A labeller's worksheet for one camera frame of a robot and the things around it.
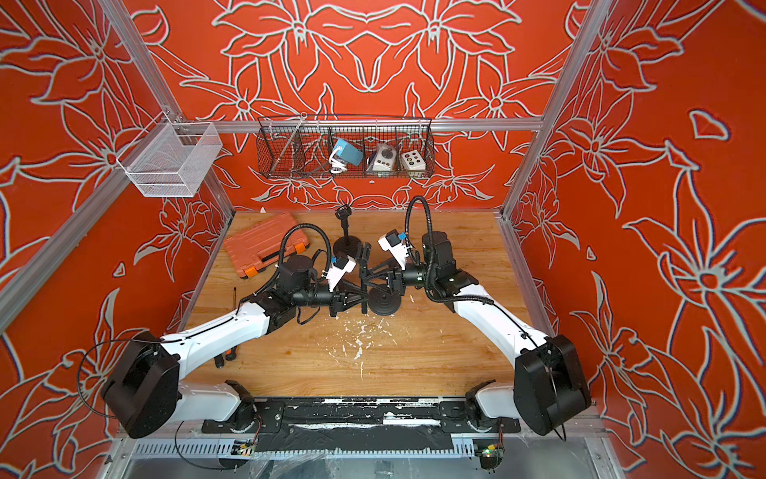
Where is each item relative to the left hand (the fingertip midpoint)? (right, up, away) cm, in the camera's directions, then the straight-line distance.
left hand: (367, 294), depth 74 cm
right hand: (0, +4, -4) cm, 6 cm away
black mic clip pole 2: (-9, +22, +19) cm, 30 cm away
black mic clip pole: (-1, +10, -7) cm, 12 cm away
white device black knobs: (+5, +39, +17) cm, 43 cm away
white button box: (+14, +39, +20) cm, 46 cm away
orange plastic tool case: (-40, +12, +29) cm, 51 cm away
